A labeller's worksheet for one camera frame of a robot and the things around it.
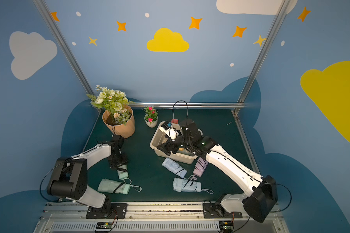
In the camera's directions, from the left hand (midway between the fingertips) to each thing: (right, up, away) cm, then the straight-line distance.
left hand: (123, 162), depth 91 cm
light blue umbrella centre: (+33, -2, -4) cm, 33 cm away
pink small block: (+32, +27, +23) cm, 48 cm away
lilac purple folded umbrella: (+49, -1, -3) cm, 49 cm away
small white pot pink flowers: (+16, +27, +9) cm, 33 cm away
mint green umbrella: (+2, -4, -6) cm, 7 cm away
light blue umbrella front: (+37, -10, -11) cm, 40 cm away
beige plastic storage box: (+21, +16, +9) cm, 28 cm away
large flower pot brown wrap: (-2, +27, -1) cm, 27 cm away
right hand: (+28, +17, -19) cm, 38 cm away
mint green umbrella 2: (-4, -10, -12) cm, 16 cm away
